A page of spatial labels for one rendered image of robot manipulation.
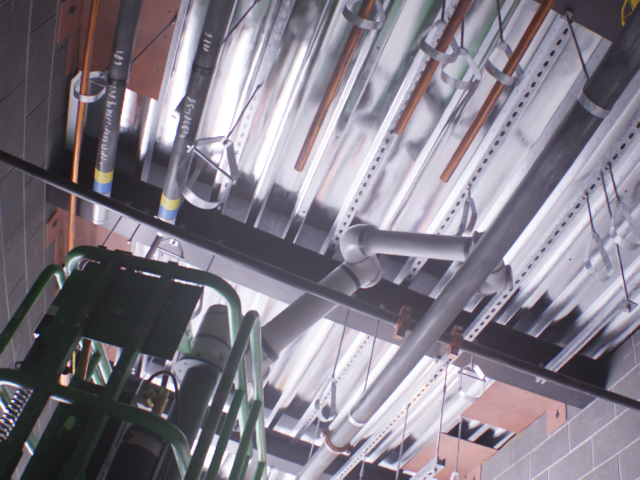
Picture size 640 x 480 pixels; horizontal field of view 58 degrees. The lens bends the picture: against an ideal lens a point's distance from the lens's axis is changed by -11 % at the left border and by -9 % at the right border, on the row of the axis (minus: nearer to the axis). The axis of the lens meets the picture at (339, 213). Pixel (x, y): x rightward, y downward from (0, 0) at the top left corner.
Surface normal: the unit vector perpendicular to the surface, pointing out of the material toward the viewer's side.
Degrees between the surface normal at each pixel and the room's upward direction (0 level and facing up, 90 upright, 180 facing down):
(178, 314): 90
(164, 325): 90
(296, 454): 90
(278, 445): 90
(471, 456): 180
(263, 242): 180
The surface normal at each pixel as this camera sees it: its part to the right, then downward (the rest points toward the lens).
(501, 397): -0.18, 0.63
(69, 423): 0.04, -0.76
